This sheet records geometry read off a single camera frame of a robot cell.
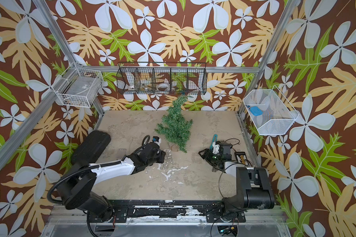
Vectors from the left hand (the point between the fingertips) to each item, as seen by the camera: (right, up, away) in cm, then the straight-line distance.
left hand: (165, 151), depth 89 cm
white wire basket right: (+61, +21, -12) cm, 65 cm away
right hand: (+22, -2, +4) cm, 23 cm away
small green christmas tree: (+6, +15, -10) cm, 19 cm away
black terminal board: (+49, -5, +4) cm, 49 cm away
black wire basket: (-3, +47, +8) cm, 48 cm away
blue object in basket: (+53, +24, -4) cm, 58 cm away
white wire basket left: (-51, +38, -3) cm, 64 cm away
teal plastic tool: (+35, +8, +16) cm, 39 cm away
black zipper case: (-49, 0, +5) cm, 49 cm away
